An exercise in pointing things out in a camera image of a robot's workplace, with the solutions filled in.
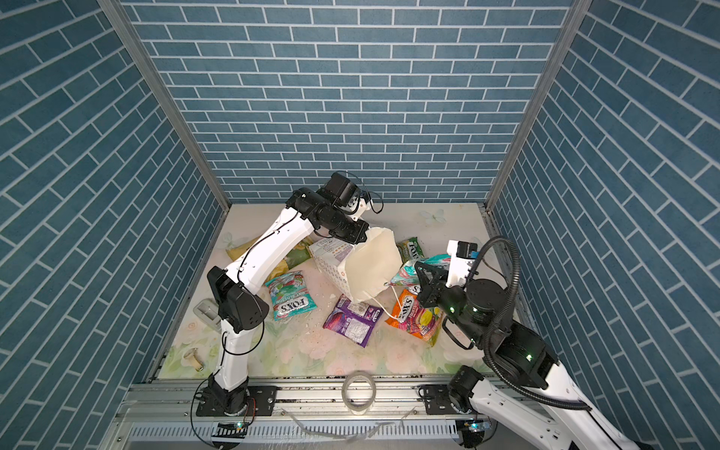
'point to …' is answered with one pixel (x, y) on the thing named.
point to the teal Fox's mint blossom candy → (414, 289)
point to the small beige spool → (193, 356)
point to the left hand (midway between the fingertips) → (367, 238)
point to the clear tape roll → (358, 410)
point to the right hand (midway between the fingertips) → (411, 261)
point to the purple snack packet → (352, 321)
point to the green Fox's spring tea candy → (409, 250)
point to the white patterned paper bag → (363, 269)
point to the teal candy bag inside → (408, 274)
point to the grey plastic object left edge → (207, 309)
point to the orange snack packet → (410, 314)
